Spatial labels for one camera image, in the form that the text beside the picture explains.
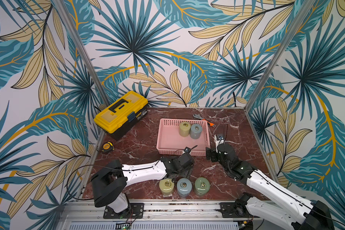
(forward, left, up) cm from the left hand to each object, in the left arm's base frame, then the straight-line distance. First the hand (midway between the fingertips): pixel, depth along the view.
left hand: (184, 168), depth 82 cm
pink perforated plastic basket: (+25, +9, -10) cm, 28 cm away
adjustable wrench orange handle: (+37, -21, -4) cm, 43 cm away
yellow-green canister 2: (-11, +10, +3) cm, 15 cm away
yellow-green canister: (+27, -1, +2) cm, 28 cm away
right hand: (+9, -17, +9) cm, 22 cm away
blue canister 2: (-10, 0, +3) cm, 11 cm away
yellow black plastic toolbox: (+26, +42, +11) cm, 50 cm away
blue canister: (+25, -8, +3) cm, 26 cm away
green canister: (-10, -9, +3) cm, 14 cm away
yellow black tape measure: (+14, +49, -2) cm, 51 cm away
